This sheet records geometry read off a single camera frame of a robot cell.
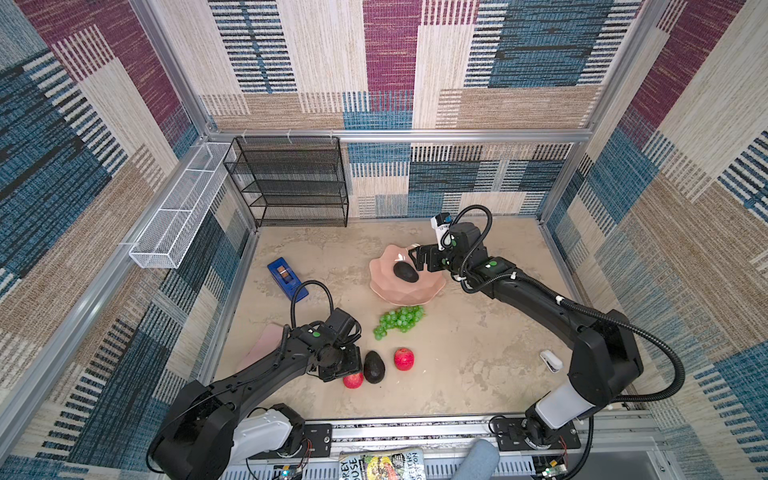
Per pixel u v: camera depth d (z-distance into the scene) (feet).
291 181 3.59
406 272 3.36
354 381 2.59
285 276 3.24
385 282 3.32
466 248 2.10
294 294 3.18
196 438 1.31
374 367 2.62
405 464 2.25
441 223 2.44
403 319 2.90
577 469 2.29
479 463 2.23
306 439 2.39
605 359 1.46
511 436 2.39
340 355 2.34
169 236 2.32
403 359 2.66
